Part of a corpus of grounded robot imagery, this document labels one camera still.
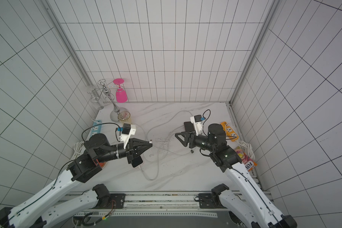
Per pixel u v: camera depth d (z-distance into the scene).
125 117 1.07
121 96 1.04
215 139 0.49
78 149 0.92
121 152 0.51
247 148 0.88
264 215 0.38
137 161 0.89
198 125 0.61
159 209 0.72
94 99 0.97
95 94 1.17
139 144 0.54
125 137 0.51
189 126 1.04
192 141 0.58
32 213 0.39
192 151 0.91
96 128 1.00
